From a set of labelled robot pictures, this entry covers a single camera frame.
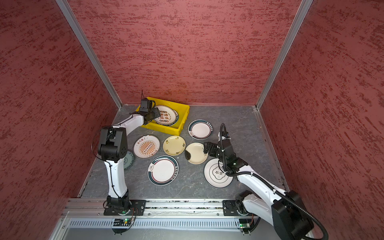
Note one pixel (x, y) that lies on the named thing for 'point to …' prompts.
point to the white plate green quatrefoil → (214, 176)
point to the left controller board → (122, 222)
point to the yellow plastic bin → (183, 111)
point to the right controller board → (245, 223)
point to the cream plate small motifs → (174, 145)
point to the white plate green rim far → (200, 129)
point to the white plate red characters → (160, 120)
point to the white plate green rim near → (163, 170)
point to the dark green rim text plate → (171, 116)
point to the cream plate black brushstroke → (194, 154)
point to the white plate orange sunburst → (146, 146)
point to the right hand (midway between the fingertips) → (208, 147)
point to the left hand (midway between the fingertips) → (156, 114)
